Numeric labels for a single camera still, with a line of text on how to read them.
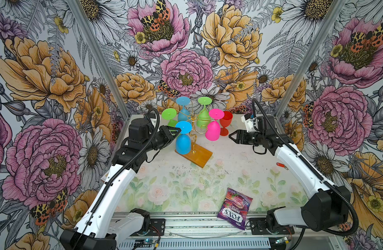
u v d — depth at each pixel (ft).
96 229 1.23
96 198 1.36
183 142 2.50
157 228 2.40
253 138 2.25
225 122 3.37
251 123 2.40
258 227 2.42
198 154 3.25
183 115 2.76
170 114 2.54
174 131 2.22
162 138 1.96
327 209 1.33
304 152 3.17
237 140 2.40
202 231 2.44
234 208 2.55
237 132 2.39
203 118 2.84
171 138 2.00
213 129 2.65
